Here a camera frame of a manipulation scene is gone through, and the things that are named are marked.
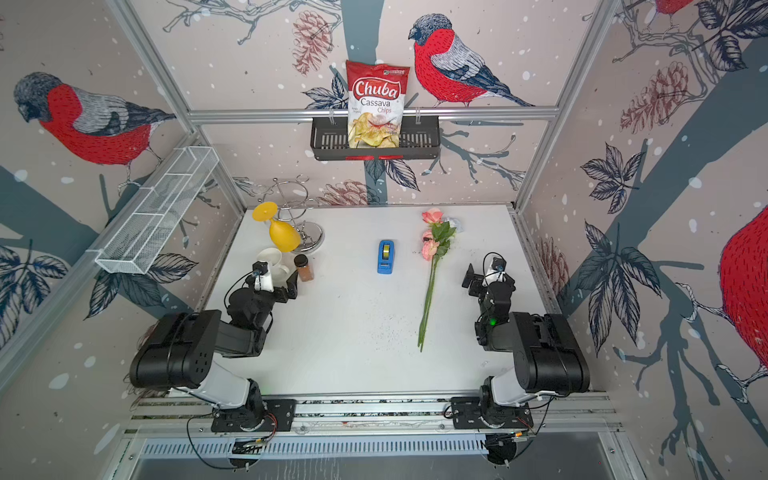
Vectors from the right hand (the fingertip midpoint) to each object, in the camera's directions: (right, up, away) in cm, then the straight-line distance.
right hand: (485, 265), depth 91 cm
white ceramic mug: (-65, -3, +1) cm, 65 cm away
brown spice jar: (-57, -2, +1) cm, 57 cm away
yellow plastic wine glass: (-64, +9, +1) cm, 64 cm away
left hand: (-62, +1, -2) cm, 62 cm away
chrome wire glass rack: (-62, +21, +4) cm, 66 cm away
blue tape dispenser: (-31, +2, +9) cm, 33 cm away
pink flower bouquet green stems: (-12, +11, +16) cm, 22 cm away
